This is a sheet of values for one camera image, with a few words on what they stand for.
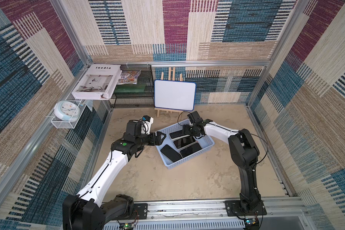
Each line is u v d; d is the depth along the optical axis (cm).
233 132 59
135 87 100
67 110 66
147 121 69
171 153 94
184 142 109
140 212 73
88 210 37
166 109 108
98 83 75
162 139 73
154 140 68
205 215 73
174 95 102
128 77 85
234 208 73
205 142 97
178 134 105
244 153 54
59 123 66
